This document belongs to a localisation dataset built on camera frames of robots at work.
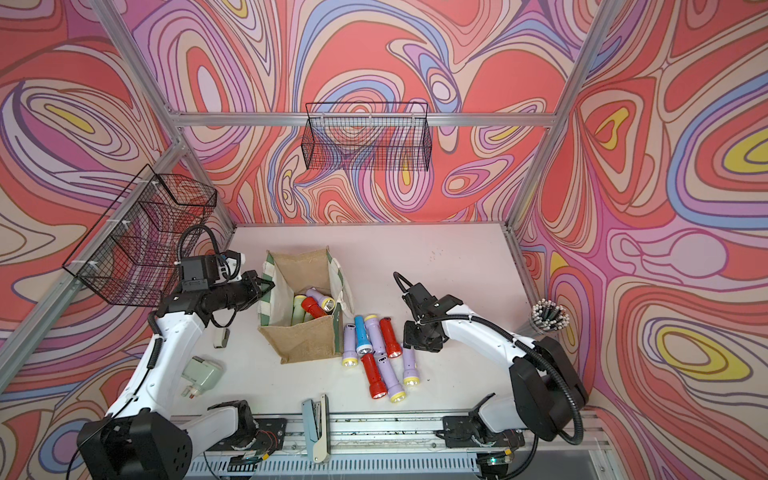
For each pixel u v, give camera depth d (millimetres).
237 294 665
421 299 678
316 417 737
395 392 776
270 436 729
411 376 798
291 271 870
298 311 925
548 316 784
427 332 618
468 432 734
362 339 866
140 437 379
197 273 595
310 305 894
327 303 908
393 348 843
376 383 797
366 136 941
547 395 402
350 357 832
